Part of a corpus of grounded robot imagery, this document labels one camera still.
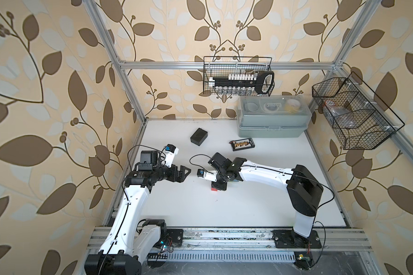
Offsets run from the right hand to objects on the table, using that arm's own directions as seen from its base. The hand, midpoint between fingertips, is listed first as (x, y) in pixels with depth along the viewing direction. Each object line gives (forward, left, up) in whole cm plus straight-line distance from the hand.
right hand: (214, 181), depth 87 cm
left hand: (+1, +15, +14) cm, 20 cm away
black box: (+31, +9, 0) cm, 32 cm away
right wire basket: (+12, -64, +30) cm, 71 cm away
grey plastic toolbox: (+37, -38, +8) cm, 54 cm away
